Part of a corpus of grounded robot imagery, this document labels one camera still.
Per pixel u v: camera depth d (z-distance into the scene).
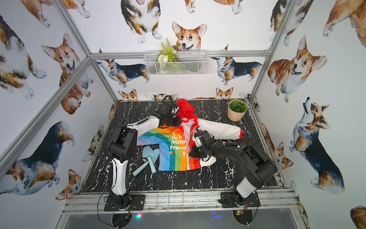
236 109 1.01
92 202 0.75
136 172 0.82
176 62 0.88
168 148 0.92
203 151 0.71
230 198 0.73
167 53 0.83
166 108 0.81
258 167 0.46
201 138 0.73
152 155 0.88
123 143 0.55
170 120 0.86
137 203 0.74
